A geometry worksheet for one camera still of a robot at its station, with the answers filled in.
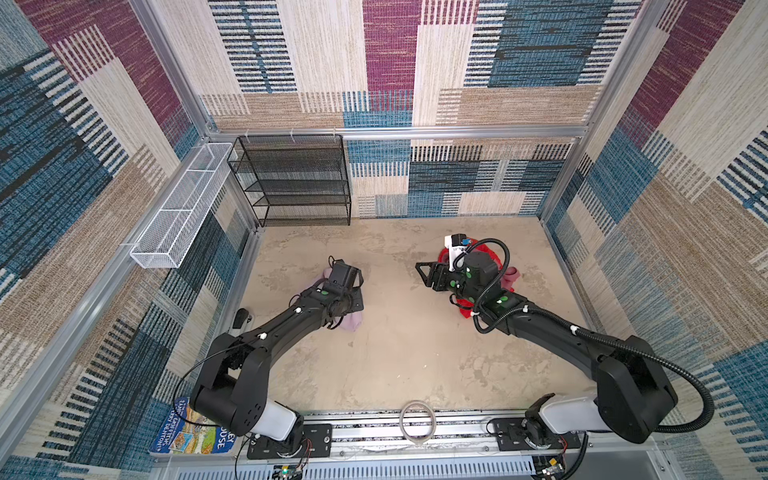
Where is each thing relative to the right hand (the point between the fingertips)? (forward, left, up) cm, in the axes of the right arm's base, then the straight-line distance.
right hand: (423, 269), depth 82 cm
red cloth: (-2, -11, +12) cm, 16 cm away
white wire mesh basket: (+5, +61, +15) cm, 63 cm away
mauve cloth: (+2, -26, -7) cm, 27 cm away
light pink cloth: (-6, +22, -17) cm, 28 cm away
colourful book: (-34, +59, -16) cm, 70 cm away
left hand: (-1, +19, -11) cm, 22 cm away
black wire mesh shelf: (+41, +42, -1) cm, 58 cm away
